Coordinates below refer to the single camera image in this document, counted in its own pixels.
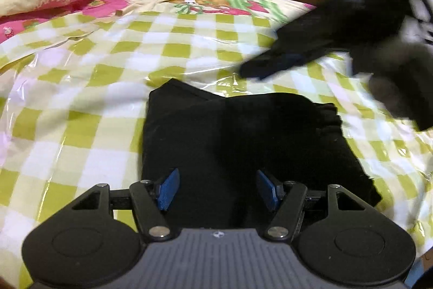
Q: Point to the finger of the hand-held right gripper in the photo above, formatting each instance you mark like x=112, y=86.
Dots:
x=291, y=55

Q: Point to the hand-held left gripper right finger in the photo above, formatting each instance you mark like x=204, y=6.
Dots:
x=267, y=189

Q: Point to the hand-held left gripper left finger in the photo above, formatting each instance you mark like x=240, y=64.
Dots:
x=168, y=189

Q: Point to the black pants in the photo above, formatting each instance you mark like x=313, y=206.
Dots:
x=243, y=140

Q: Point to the checked printed blanket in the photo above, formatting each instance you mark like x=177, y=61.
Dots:
x=84, y=89

